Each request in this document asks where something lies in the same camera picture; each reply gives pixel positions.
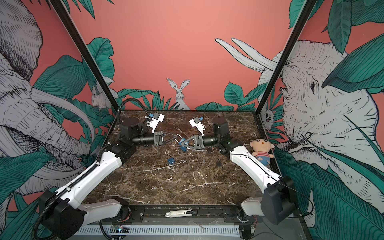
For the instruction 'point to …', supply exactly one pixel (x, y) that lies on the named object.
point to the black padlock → (218, 163)
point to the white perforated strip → (208, 231)
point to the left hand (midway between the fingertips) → (176, 137)
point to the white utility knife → (181, 213)
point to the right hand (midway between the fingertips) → (182, 146)
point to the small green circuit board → (123, 230)
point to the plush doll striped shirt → (261, 147)
